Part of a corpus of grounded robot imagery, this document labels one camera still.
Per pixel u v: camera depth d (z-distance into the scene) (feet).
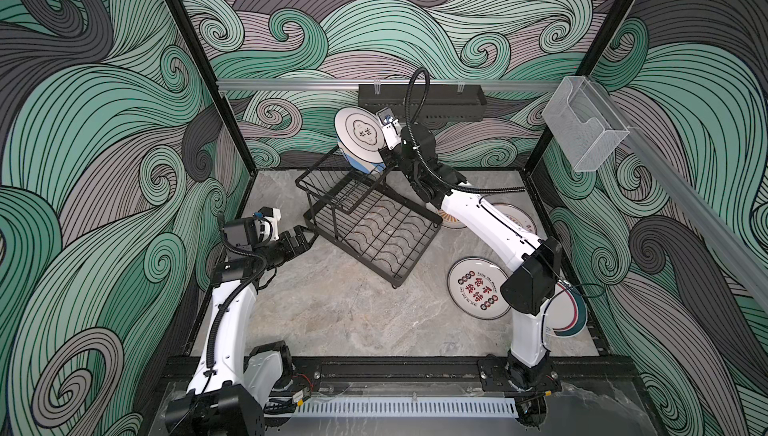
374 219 3.42
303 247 2.21
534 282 1.76
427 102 3.00
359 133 2.75
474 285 2.88
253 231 2.04
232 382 1.29
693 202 1.93
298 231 2.29
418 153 1.82
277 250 2.17
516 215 3.43
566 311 2.69
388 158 2.29
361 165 3.06
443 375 2.44
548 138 3.20
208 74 2.97
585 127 2.73
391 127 2.05
